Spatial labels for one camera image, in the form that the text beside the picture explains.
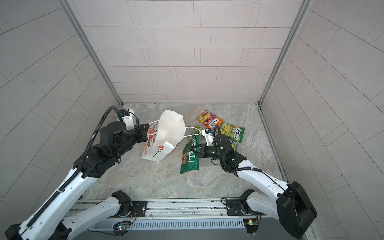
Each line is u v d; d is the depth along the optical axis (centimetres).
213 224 68
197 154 71
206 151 67
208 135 70
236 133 98
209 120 103
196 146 72
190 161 71
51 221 37
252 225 68
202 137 75
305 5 71
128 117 55
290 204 39
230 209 71
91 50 87
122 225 64
